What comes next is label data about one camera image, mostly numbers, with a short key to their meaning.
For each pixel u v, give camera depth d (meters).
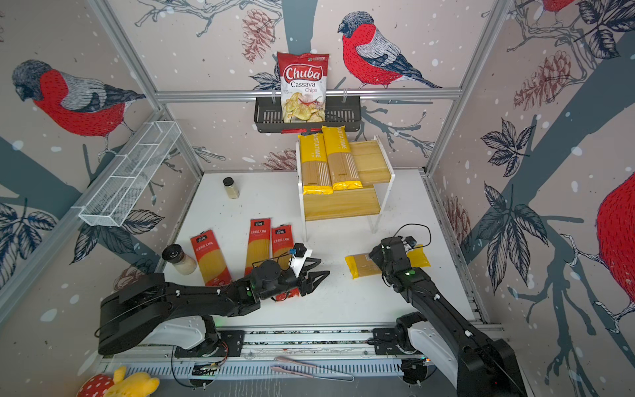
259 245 0.93
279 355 0.73
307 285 0.67
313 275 0.68
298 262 0.67
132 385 0.63
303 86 0.85
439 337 0.50
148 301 0.44
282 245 0.92
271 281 0.59
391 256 0.64
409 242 0.77
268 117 0.94
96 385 0.63
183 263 0.84
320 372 0.70
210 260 0.91
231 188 1.06
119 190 0.73
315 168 0.74
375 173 0.76
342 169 0.74
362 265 0.88
